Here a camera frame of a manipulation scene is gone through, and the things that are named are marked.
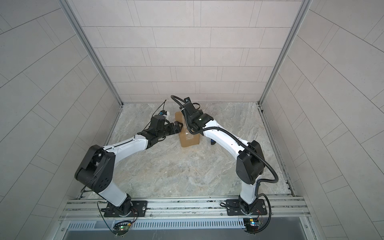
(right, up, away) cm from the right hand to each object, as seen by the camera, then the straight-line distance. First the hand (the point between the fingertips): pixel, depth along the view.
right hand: (193, 114), depth 85 cm
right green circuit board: (+27, -51, -17) cm, 60 cm away
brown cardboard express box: (-4, -14, -1) cm, 14 cm away
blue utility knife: (+12, -18, +8) cm, 23 cm away
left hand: (-7, -6, +4) cm, 10 cm away
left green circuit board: (-31, -50, -21) cm, 62 cm away
